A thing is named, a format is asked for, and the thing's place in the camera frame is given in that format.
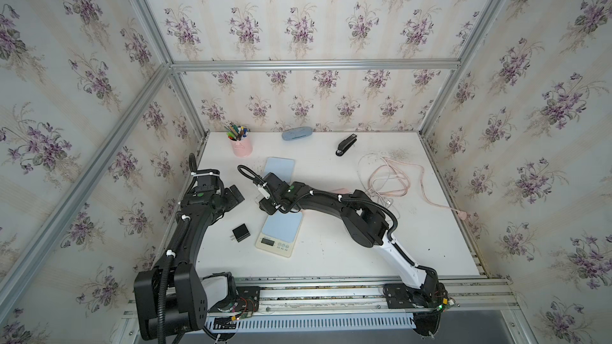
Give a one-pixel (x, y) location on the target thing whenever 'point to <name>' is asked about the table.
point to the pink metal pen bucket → (243, 147)
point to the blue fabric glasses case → (298, 132)
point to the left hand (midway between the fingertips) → (229, 203)
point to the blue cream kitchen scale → (279, 232)
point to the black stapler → (346, 144)
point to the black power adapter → (241, 232)
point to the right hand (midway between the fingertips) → (268, 202)
